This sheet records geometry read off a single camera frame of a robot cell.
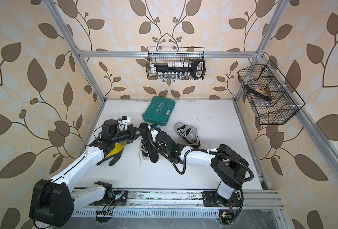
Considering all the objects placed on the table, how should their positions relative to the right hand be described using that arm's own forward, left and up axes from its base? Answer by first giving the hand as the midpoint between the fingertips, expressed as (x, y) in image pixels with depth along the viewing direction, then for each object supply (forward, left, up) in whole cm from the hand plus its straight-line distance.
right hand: (146, 138), depth 82 cm
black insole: (+2, +1, +5) cm, 5 cm away
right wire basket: (+10, -68, +19) cm, 72 cm away
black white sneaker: (+6, -26, -7) cm, 27 cm away
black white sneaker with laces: (-8, -2, +7) cm, 11 cm away
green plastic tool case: (+29, -5, -10) cm, 31 cm away
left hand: (+2, +1, +7) cm, 7 cm away
